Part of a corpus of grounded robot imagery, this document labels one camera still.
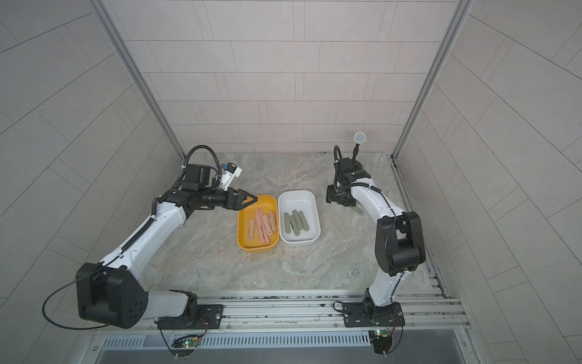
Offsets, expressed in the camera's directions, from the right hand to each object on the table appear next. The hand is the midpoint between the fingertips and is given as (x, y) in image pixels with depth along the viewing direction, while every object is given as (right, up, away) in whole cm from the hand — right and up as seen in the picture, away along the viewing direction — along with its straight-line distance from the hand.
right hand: (334, 197), depth 92 cm
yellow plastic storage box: (-28, -2, +1) cm, 28 cm away
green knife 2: (-12, -11, 0) cm, 16 cm away
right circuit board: (+11, -42, -23) cm, 49 cm away
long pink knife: (-30, -10, 0) cm, 32 cm away
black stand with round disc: (+10, +24, -1) cm, 26 cm away
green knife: (-17, -11, -1) cm, 20 cm away
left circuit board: (-47, -40, -26) cm, 67 cm away
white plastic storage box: (-12, -2, +5) cm, 13 cm away
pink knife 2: (-25, -9, 0) cm, 27 cm away
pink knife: (-28, -11, -1) cm, 30 cm away
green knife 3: (-16, -8, +2) cm, 18 cm away
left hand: (-30, +2, -15) cm, 34 cm away
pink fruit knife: (-34, -13, -1) cm, 36 cm away
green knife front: (-19, -12, 0) cm, 22 cm away
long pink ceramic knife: (-31, -12, -1) cm, 33 cm away
